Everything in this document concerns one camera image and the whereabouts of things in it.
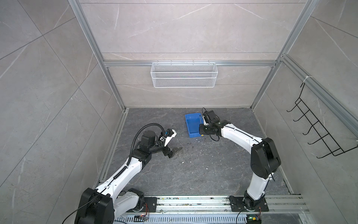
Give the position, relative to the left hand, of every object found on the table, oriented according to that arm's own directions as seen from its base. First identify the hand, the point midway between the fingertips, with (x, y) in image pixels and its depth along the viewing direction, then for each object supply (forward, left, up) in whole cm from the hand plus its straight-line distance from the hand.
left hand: (176, 138), depth 78 cm
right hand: (+12, -17, -9) cm, 23 cm away
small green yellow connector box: (-38, -39, -19) cm, 58 cm away
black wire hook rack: (-11, -69, +15) cm, 71 cm away
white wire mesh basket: (+47, -7, +10) cm, 49 cm away
